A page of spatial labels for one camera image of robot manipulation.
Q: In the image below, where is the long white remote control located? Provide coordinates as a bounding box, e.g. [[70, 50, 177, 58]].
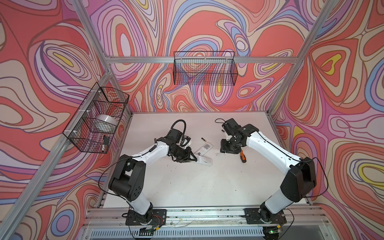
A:
[[194, 142, 213, 156]]

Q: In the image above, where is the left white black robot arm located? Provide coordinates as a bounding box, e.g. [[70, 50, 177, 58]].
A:
[[108, 138, 198, 216]]

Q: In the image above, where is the left black wire basket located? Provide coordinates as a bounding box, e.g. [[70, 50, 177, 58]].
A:
[[63, 83, 130, 154]]

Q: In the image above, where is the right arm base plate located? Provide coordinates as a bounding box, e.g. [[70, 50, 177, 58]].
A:
[[242, 208, 287, 226]]

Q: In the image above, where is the black wire basket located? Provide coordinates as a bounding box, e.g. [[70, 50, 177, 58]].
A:
[[63, 83, 130, 154], [173, 50, 239, 86]]

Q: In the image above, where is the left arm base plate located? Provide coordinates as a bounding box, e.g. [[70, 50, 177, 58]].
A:
[[122, 209, 167, 227]]

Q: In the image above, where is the back black wire basket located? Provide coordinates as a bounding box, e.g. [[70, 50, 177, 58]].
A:
[[173, 50, 239, 86]]

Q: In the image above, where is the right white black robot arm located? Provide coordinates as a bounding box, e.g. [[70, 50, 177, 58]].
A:
[[220, 118, 317, 221]]

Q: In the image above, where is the small black item in basket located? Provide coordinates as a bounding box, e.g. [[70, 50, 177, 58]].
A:
[[103, 135, 110, 146]]

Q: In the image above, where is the small white remote control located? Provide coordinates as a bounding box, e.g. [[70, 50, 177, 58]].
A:
[[196, 156, 213, 166]]

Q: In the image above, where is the white bowl in basket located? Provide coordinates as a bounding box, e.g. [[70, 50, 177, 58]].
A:
[[96, 114, 118, 126]]

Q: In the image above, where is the orange handle screwdriver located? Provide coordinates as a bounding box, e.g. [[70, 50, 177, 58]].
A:
[[240, 150, 247, 163]]

